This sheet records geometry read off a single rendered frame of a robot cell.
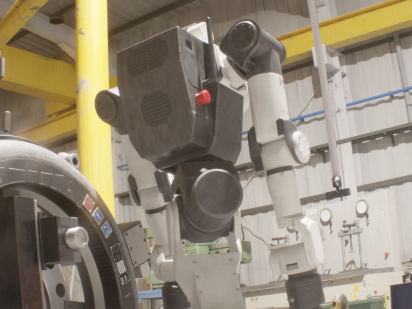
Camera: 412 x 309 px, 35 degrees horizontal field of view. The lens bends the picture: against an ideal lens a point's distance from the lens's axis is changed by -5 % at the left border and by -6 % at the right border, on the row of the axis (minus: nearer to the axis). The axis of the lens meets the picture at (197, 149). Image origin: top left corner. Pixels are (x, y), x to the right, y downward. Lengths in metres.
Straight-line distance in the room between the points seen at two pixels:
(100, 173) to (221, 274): 3.71
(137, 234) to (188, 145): 0.30
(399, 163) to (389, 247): 4.97
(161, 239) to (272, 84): 0.62
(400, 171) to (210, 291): 11.06
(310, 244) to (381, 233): 6.24
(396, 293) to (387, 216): 5.88
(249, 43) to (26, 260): 0.74
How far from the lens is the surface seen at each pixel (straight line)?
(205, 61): 1.73
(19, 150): 1.45
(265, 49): 1.69
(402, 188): 12.47
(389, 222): 7.74
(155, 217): 1.98
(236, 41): 1.67
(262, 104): 1.63
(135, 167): 1.94
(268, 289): 8.04
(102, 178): 5.25
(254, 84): 1.66
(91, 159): 5.27
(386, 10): 12.61
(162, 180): 1.95
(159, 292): 6.43
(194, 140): 1.61
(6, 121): 1.63
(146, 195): 1.97
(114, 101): 1.87
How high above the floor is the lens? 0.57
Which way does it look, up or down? 14 degrees up
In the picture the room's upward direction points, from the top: 5 degrees counter-clockwise
